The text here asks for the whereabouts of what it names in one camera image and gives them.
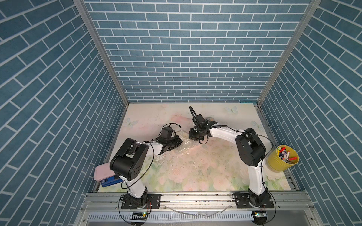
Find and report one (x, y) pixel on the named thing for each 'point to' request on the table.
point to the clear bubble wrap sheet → (181, 154)
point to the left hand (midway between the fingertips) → (185, 142)
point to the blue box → (110, 181)
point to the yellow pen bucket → (281, 157)
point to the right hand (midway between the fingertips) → (189, 137)
